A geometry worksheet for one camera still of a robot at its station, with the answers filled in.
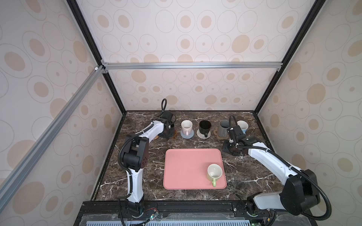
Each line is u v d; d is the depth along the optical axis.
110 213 0.74
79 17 0.70
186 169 0.90
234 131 0.66
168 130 0.86
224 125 1.07
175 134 1.05
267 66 0.92
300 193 0.41
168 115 0.80
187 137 1.03
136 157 0.53
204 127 0.97
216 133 1.05
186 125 1.01
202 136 1.01
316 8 0.69
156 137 1.02
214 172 0.85
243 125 1.00
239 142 0.61
